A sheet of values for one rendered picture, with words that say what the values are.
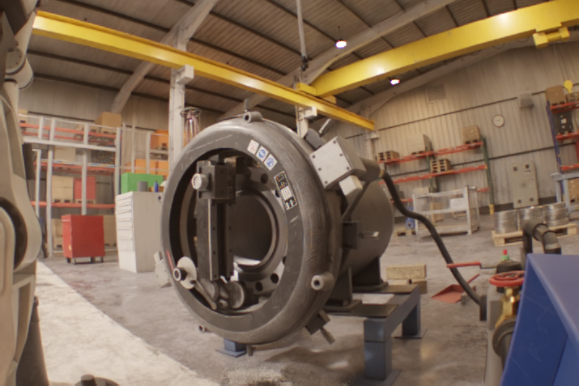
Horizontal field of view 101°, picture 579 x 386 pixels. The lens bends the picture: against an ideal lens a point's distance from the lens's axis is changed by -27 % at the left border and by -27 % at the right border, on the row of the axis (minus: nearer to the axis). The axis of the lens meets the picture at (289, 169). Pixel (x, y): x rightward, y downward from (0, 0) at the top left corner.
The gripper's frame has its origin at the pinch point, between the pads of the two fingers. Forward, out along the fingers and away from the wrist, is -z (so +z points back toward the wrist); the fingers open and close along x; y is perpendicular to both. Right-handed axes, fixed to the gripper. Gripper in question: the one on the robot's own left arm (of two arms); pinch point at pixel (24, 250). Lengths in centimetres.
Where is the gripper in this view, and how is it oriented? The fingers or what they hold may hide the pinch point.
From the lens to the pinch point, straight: 92.1
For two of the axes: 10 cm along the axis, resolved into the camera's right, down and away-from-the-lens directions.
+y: -4.7, 1.7, 8.6
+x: 8.5, -1.8, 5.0
